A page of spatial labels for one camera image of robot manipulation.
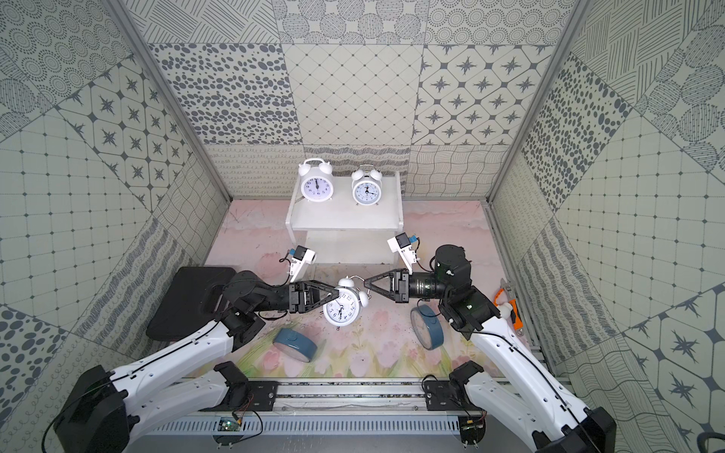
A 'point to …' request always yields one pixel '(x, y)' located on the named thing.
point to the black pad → (190, 302)
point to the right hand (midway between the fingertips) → (367, 286)
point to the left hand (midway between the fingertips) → (339, 308)
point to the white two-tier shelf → (342, 231)
